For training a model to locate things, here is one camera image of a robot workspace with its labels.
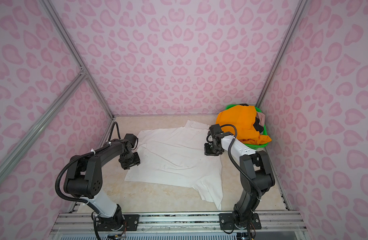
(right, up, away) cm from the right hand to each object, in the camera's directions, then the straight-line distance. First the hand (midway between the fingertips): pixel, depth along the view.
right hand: (206, 150), depth 92 cm
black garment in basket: (+34, +15, +6) cm, 38 cm away
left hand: (-42, -8, 0) cm, 42 cm away
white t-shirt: (-19, -5, +6) cm, 21 cm away
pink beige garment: (+40, +21, +12) cm, 47 cm away
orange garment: (+24, +21, +5) cm, 32 cm away
